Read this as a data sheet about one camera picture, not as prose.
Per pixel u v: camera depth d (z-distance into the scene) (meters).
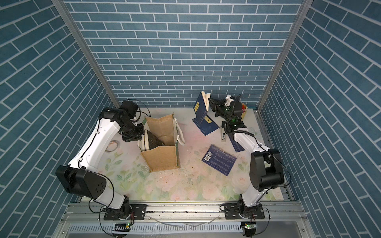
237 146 0.99
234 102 0.63
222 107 0.75
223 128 1.05
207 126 1.09
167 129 0.89
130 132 0.64
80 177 0.41
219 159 0.91
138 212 0.74
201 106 0.88
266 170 0.47
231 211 0.73
